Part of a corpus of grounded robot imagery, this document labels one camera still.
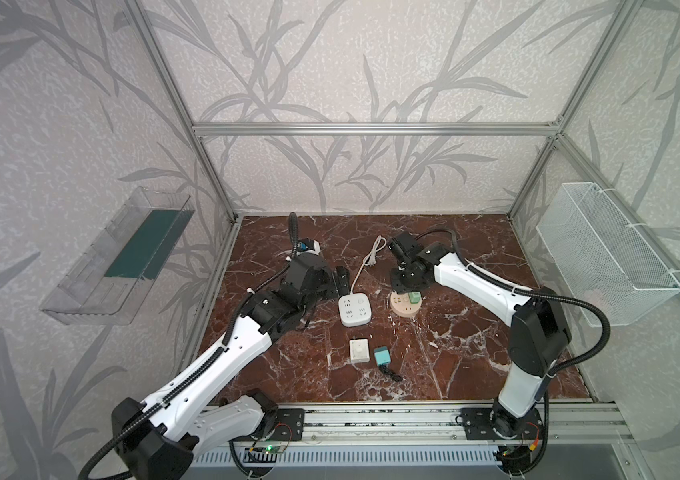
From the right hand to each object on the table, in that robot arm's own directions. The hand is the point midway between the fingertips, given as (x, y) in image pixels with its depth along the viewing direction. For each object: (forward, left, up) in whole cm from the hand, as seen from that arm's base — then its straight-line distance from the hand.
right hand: (398, 276), depth 89 cm
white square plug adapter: (-19, +12, -9) cm, 24 cm away
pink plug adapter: (-3, -1, -8) cm, 9 cm away
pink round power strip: (-5, -1, -10) cm, 11 cm away
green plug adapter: (-4, -5, -5) cm, 8 cm away
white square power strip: (-7, +13, -8) cm, 17 cm away
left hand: (-6, +16, +14) cm, 22 cm away
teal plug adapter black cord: (-22, +5, -9) cm, 24 cm away
